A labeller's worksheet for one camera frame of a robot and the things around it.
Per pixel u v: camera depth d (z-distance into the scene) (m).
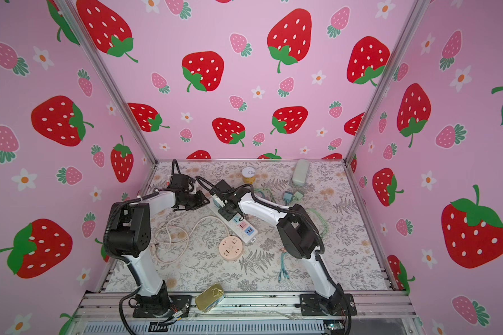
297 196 1.04
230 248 0.86
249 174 1.07
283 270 0.82
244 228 0.91
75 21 0.70
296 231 0.54
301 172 1.12
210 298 0.73
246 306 0.75
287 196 1.04
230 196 0.68
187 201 0.84
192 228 0.93
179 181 0.82
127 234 0.52
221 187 0.73
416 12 0.70
